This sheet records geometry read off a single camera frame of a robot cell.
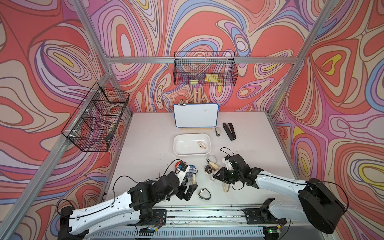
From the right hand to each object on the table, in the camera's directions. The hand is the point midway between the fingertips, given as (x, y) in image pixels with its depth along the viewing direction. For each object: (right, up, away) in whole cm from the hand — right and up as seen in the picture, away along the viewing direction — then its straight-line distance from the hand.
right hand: (216, 181), depth 83 cm
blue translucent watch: (-13, +5, +4) cm, 14 cm away
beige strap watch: (-13, +2, -2) cm, 13 cm away
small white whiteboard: (-11, +38, +15) cm, 42 cm away
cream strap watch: (0, +7, +4) cm, 9 cm away
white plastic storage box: (-14, +19, +16) cm, 28 cm away
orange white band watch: (-7, +18, +16) cm, 25 cm away
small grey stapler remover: (+5, +27, +22) cm, 35 cm away
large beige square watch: (+6, -3, 0) cm, 7 cm away
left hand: (-13, +4, -13) cm, 19 cm away
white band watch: (-1, +10, +12) cm, 16 cm away
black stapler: (+14, +27, +22) cm, 38 cm away
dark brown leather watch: (-4, +5, +6) cm, 9 cm away
